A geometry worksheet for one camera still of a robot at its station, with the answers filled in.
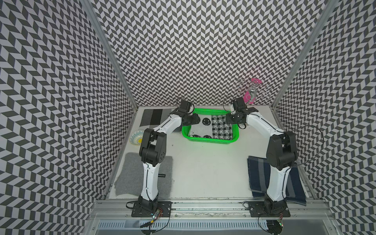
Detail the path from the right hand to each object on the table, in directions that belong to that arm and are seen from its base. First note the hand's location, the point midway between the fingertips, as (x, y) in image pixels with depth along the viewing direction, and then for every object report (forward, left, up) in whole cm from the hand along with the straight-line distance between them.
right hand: (230, 120), depth 96 cm
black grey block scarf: (+10, +57, -8) cm, 58 cm away
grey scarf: (-35, +59, -5) cm, 69 cm away
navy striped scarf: (-30, -14, -9) cm, 34 cm away
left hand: (+2, +22, -1) cm, 22 cm away
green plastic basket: (-3, +30, -6) cm, 31 cm away
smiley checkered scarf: (0, +11, -6) cm, 13 cm away
